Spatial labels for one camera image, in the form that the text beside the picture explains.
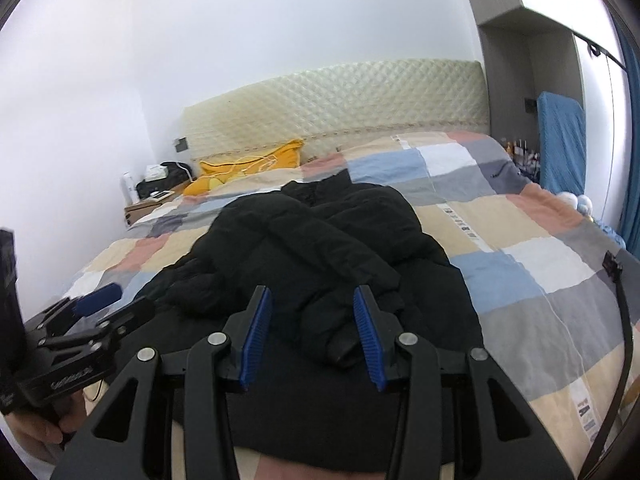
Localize black large jacket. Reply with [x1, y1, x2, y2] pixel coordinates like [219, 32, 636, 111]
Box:
[115, 171, 483, 472]

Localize person's left hand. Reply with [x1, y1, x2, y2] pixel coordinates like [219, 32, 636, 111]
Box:
[6, 390, 87, 444]

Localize wooden nightstand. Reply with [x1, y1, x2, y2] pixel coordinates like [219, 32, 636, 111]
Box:
[124, 182, 189, 226]

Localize white bottle on nightstand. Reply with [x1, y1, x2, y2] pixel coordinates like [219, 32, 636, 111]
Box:
[122, 172, 139, 205]

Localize white tissue box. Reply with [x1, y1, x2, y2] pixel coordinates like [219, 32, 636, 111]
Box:
[143, 164, 168, 182]

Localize black bag on nightstand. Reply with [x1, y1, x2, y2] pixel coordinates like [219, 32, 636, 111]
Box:
[136, 160, 193, 200]

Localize patchwork plaid bed cover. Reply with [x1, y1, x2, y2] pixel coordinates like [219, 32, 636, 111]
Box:
[70, 131, 639, 470]

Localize yellow pillow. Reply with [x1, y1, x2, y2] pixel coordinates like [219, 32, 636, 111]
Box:
[183, 139, 305, 196]

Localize white plush toy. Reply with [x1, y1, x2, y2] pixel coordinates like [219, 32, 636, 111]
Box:
[556, 192, 593, 217]

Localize bottles on side table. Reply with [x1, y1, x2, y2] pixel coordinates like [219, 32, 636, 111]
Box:
[500, 138, 540, 181]

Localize cream quilted headboard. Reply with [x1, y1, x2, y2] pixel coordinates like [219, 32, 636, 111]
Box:
[182, 58, 489, 162]

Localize blue cloth covered chair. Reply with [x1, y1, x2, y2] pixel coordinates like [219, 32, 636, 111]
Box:
[537, 91, 587, 195]

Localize wall socket left of headboard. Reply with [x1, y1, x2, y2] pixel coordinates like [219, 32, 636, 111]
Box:
[175, 138, 189, 153]

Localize black strap cable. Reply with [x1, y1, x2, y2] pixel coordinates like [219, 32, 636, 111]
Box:
[579, 249, 634, 478]

